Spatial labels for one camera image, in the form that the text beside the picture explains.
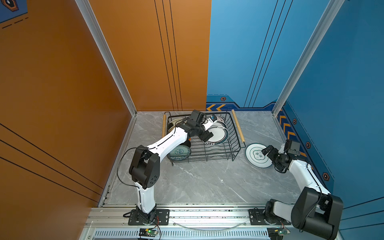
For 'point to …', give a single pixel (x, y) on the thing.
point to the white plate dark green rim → (220, 134)
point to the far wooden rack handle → (164, 125)
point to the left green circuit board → (147, 232)
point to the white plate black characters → (256, 157)
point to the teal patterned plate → (180, 152)
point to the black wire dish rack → (225, 145)
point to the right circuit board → (276, 233)
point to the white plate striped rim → (219, 123)
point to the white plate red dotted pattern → (219, 118)
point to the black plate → (187, 143)
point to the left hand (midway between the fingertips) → (208, 128)
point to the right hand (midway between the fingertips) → (267, 155)
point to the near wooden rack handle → (238, 126)
